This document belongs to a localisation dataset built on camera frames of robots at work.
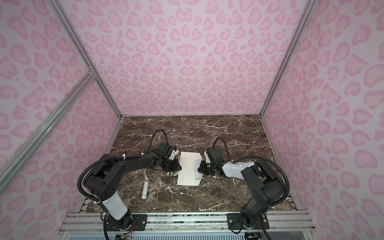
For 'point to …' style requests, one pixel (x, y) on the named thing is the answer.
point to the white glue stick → (145, 189)
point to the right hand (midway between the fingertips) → (197, 168)
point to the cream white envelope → (189, 175)
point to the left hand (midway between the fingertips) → (182, 166)
